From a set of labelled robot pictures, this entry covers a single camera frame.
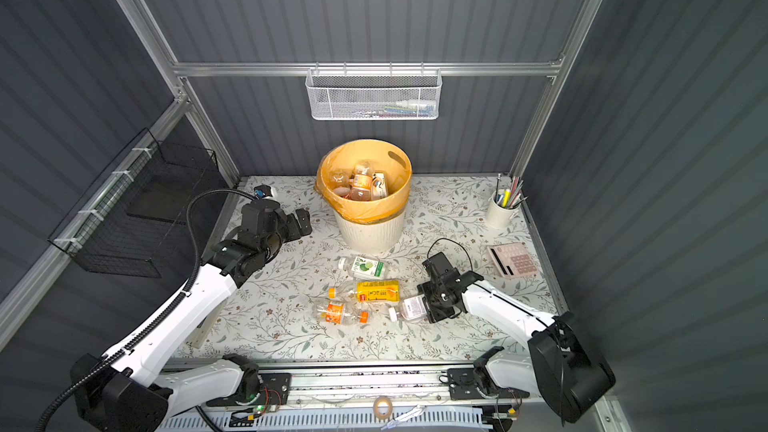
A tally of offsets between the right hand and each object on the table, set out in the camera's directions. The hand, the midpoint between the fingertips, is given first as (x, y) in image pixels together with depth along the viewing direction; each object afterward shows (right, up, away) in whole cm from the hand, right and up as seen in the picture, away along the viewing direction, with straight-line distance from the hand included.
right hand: (421, 300), depth 86 cm
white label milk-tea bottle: (-12, +34, +8) cm, 37 cm away
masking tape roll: (-12, -22, -15) cm, 29 cm away
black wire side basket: (-72, +25, -13) cm, 77 cm away
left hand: (-35, +25, -8) cm, 43 cm away
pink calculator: (+30, +11, +8) cm, 33 cm away
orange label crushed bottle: (-23, -2, -5) cm, 24 cm away
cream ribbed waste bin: (-15, +18, +4) cm, 24 cm away
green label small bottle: (-17, +9, +6) cm, 20 cm away
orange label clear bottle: (-18, +34, +3) cm, 39 cm away
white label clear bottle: (-3, -1, -3) cm, 4 cm away
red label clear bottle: (-24, +35, +4) cm, 42 cm away
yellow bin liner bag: (-11, +43, +8) cm, 45 cm away
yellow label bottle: (-15, +3, -1) cm, 15 cm away
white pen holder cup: (+28, +27, +13) cm, 41 cm away
